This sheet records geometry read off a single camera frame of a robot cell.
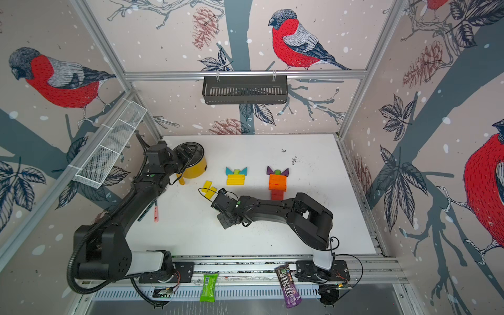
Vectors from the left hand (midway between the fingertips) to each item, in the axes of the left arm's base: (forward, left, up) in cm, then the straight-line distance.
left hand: (197, 147), depth 84 cm
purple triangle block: (+3, -33, -23) cm, 40 cm away
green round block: (+3, -37, -24) cm, 44 cm away
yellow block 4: (-5, 0, -24) cm, 25 cm away
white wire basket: (-12, +41, -2) cm, 43 cm away
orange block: (-1, -37, -24) cm, 44 cm away
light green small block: (+3, -15, -24) cm, 28 cm away
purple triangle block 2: (+1, -41, -22) cm, 47 cm away
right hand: (-20, -15, -21) cm, 33 cm away
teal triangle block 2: (+3, -19, -23) cm, 30 cm away
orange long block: (-3, -37, -26) cm, 45 cm away
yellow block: (0, -15, -23) cm, 28 cm away
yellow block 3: (-19, -7, -7) cm, 22 cm away
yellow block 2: (-3, -15, -25) cm, 29 cm away
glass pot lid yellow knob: (-7, +1, +4) cm, 8 cm away
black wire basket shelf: (+28, -6, +9) cm, 31 cm away
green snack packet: (-50, -9, -22) cm, 56 cm away
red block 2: (-12, -36, -24) cm, 45 cm away
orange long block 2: (-5, -37, -25) cm, 45 cm away
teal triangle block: (+2, -11, -23) cm, 26 cm away
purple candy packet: (-51, -39, -23) cm, 68 cm away
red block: (-9, -36, -25) cm, 45 cm away
